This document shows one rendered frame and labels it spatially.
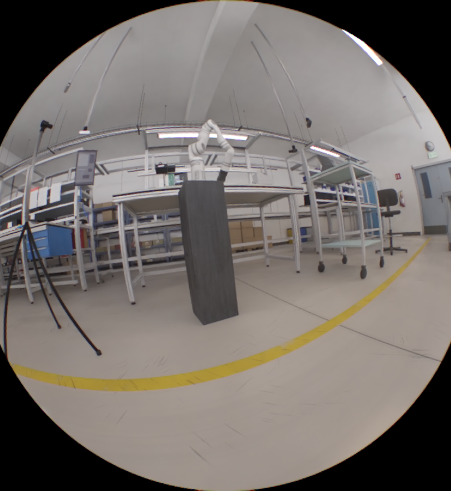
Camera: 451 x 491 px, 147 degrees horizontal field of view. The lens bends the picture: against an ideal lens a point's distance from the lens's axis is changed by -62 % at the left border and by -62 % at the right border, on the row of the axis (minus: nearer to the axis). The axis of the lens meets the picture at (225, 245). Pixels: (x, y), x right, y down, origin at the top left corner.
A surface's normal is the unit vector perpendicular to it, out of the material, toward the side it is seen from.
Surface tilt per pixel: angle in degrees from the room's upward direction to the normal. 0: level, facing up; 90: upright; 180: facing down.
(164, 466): 0
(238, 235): 90
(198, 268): 90
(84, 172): 101
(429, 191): 90
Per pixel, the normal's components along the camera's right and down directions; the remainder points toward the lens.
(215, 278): 0.41, -0.01
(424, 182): -0.95, 0.12
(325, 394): -0.11, -0.99
